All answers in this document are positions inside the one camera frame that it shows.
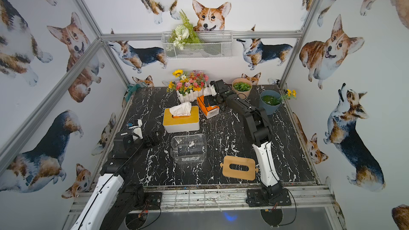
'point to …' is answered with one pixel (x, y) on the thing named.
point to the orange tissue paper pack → (182, 110)
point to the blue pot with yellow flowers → (270, 101)
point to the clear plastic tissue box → (188, 148)
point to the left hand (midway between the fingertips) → (153, 129)
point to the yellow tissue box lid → (168, 118)
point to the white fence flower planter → (188, 87)
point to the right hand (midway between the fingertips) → (215, 94)
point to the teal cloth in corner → (131, 88)
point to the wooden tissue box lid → (248, 175)
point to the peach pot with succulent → (242, 87)
